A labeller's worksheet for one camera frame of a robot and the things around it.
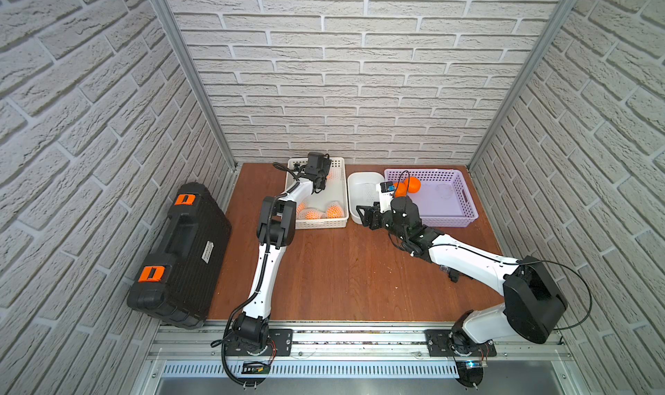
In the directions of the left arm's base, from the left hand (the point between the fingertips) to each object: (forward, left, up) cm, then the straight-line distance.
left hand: (335, 162), depth 112 cm
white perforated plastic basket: (-9, 0, -9) cm, 13 cm away
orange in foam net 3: (-5, +1, -3) cm, 6 cm away
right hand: (-32, -11, +11) cm, 35 cm away
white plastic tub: (-8, -9, -4) cm, 12 cm away
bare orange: (-11, -33, -2) cm, 35 cm away
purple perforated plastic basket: (-14, -48, -7) cm, 50 cm away
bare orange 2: (-15, -27, -1) cm, 31 cm away
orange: (-25, 0, -2) cm, 25 cm away
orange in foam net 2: (-28, +9, -1) cm, 29 cm away
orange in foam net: (-22, +14, -4) cm, 27 cm away
